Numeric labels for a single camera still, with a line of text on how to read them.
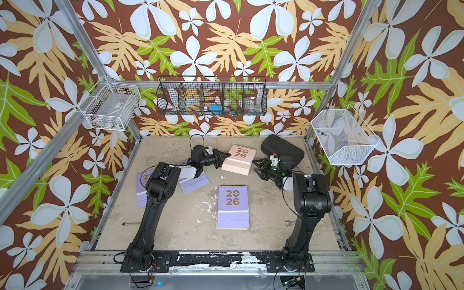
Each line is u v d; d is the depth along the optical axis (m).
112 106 0.86
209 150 1.01
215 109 0.94
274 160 0.93
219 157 0.96
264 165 0.88
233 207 0.86
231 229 0.83
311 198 0.51
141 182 0.99
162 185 0.65
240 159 0.98
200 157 0.90
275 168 0.87
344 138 0.84
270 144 1.09
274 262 0.73
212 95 0.98
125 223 0.84
